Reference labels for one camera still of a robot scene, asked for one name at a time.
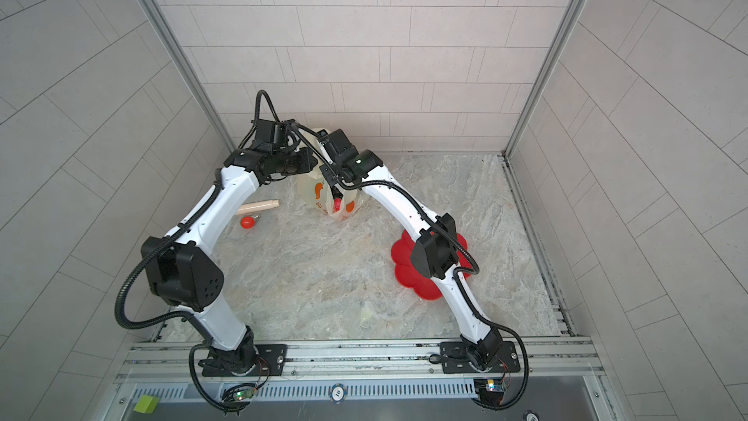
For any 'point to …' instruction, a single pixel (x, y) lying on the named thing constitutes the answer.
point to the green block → (146, 404)
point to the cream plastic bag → (314, 190)
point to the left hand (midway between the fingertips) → (324, 156)
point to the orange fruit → (317, 190)
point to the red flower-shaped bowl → (407, 274)
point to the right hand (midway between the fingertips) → (332, 165)
